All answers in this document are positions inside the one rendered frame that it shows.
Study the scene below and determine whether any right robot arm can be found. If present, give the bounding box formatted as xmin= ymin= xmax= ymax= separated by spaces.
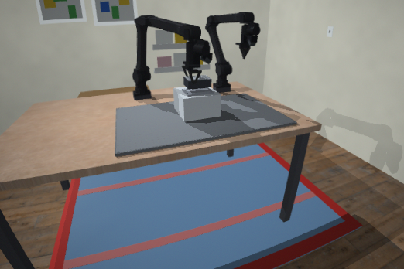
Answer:
xmin=132 ymin=15 xmax=212 ymax=97

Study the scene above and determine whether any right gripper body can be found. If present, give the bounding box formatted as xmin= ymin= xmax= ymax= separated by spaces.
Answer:
xmin=183 ymin=53 xmax=200 ymax=72

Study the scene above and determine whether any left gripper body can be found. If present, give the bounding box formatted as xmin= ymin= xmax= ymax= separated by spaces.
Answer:
xmin=236 ymin=43 xmax=251 ymax=48

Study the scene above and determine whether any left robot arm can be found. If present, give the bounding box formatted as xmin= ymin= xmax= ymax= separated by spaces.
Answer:
xmin=205 ymin=12 xmax=260 ymax=88

